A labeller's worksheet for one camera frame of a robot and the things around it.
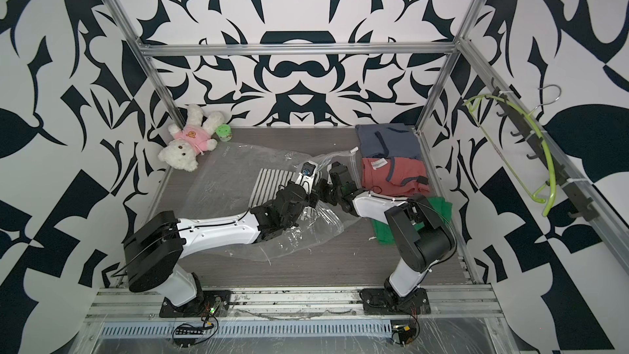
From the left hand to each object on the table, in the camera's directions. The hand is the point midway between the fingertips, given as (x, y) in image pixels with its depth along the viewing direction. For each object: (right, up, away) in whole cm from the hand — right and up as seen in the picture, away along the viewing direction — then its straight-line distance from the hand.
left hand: (312, 171), depth 80 cm
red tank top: (+34, -4, +22) cm, 40 cm away
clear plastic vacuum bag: (-32, -4, +22) cm, 39 cm away
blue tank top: (+33, +11, +34) cm, 49 cm away
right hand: (-1, -6, +12) cm, 13 cm away
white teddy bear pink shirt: (-52, +9, +22) cm, 57 cm away
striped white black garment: (-18, -6, +20) cm, 27 cm away
